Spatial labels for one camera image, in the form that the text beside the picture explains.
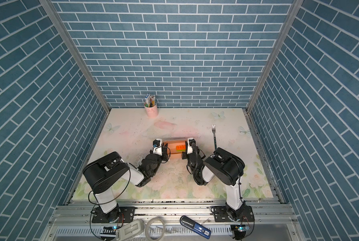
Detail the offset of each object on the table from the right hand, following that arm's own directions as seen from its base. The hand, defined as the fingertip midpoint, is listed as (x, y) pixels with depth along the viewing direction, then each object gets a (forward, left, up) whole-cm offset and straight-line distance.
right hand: (184, 141), depth 91 cm
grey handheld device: (-45, +20, -7) cm, 50 cm away
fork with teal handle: (+18, -19, -10) cm, 28 cm away
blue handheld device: (-42, -9, -5) cm, 44 cm away
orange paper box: (+2, +8, -8) cm, 12 cm away
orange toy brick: (-1, +2, -7) cm, 8 cm away
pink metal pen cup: (+26, +27, +1) cm, 37 cm away
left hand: (-3, +10, 0) cm, 11 cm away
